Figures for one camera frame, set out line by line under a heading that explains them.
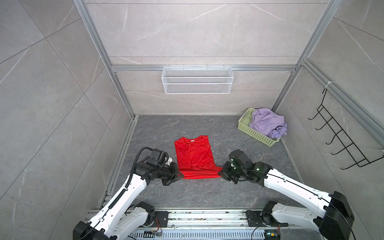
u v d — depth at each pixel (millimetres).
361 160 577
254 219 729
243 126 1050
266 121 1048
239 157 592
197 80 1002
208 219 746
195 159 951
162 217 732
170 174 648
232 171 671
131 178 496
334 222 378
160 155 612
